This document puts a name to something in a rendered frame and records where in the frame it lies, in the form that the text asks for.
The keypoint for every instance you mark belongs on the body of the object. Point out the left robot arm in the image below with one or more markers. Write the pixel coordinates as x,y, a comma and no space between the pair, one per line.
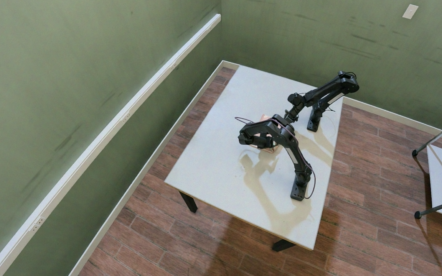
281,136

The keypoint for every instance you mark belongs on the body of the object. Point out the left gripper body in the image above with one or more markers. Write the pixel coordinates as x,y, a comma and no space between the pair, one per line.
265,141

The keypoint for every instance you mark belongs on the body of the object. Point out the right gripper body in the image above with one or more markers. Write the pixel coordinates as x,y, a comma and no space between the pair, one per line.
292,113

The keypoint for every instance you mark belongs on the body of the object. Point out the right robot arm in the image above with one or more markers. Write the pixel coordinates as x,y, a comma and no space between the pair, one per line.
334,89

